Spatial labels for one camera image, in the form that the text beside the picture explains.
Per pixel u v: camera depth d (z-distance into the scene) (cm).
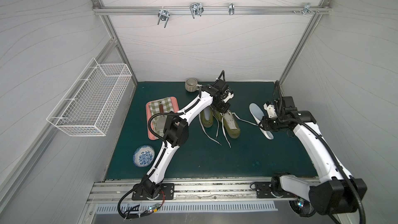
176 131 58
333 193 38
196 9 77
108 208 70
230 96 86
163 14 79
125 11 78
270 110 72
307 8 77
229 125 95
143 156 84
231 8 78
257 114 84
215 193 74
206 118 98
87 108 68
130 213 68
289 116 54
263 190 74
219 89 73
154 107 105
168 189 73
